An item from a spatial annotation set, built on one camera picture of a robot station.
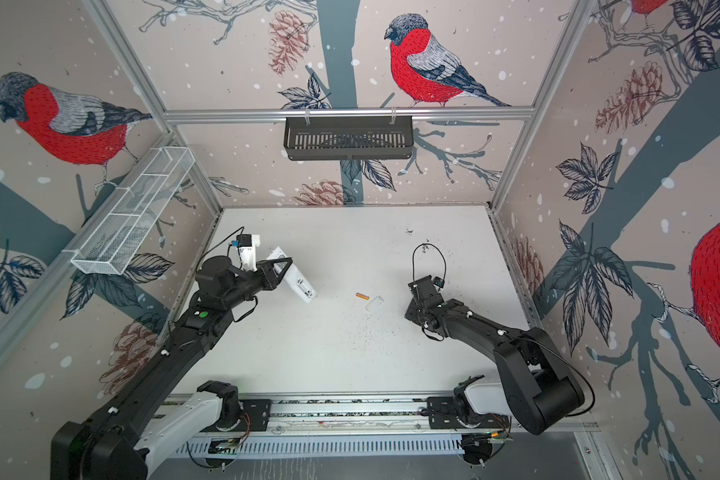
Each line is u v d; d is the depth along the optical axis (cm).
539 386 42
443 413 73
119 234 74
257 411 75
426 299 70
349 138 107
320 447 70
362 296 95
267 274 67
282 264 75
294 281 77
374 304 95
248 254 69
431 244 80
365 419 74
